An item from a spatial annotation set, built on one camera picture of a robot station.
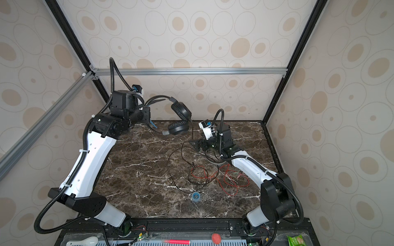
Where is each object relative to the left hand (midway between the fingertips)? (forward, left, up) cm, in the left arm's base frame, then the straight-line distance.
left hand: (149, 106), depth 67 cm
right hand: (-2, -20, -19) cm, 28 cm away
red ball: (-46, -30, -38) cm, 66 cm away
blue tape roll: (-26, -20, -41) cm, 53 cm away
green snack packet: (-46, -66, -39) cm, 90 cm away
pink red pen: (-47, -11, -41) cm, 63 cm away
